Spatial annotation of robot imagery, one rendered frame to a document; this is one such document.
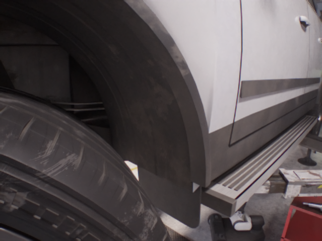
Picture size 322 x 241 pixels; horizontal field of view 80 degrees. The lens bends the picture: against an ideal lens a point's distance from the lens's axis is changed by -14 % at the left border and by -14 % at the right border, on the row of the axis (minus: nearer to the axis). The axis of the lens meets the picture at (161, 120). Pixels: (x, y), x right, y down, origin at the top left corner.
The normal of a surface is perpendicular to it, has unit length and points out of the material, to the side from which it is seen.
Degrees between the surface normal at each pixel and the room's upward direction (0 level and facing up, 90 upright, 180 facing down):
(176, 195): 93
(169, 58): 133
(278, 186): 90
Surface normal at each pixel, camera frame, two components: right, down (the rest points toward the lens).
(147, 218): 0.70, -0.14
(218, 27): 0.70, 0.14
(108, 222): 0.54, 0.00
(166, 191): -0.72, 0.22
